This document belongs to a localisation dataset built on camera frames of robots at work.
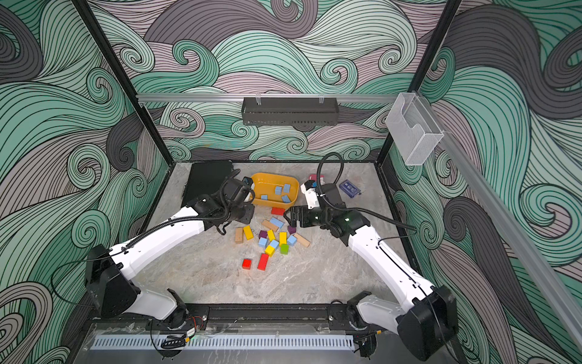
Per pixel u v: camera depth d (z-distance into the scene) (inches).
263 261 33.7
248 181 28.1
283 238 36.2
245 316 29.4
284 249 35.0
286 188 41.4
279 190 41.1
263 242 35.1
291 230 37.6
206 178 42.6
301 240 36.1
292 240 35.3
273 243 34.7
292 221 26.5
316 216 25.3
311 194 27.2
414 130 30.0
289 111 37.4
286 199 40.7
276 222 37.8
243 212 28.1
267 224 37.6
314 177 44.0
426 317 14.5
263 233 36.4
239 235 35.6
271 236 36.4
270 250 34.4
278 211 39.9
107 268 17.5
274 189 41.7
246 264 33.0
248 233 36.5
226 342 27.5
